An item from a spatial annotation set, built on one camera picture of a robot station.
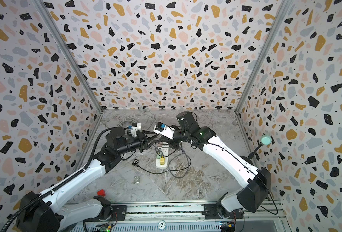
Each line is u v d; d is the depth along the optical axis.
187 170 0.89
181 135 0.60
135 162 0.91
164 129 0.59
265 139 0.63
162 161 0.86
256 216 0.76
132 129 0.70
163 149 0.84
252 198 0.40
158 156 0.88
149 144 0.70
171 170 0.89
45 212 0.37
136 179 0.85
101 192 0.78
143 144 0.65
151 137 0.66
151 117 1.17
